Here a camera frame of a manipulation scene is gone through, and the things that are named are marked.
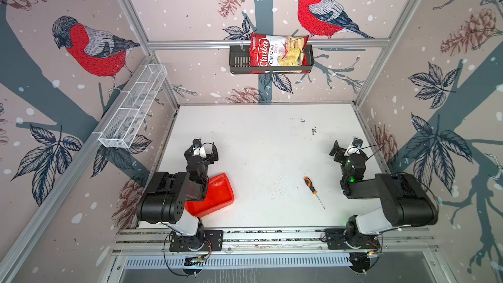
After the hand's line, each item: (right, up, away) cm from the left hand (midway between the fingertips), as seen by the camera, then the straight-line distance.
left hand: (201, 144), depth 89 cm
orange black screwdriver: (+50, -18, -2) cm, 53 cm away
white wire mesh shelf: (-25, +16, -11) cm, 32 cm away
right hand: (+67, -1, 0) cm, 67 cm away
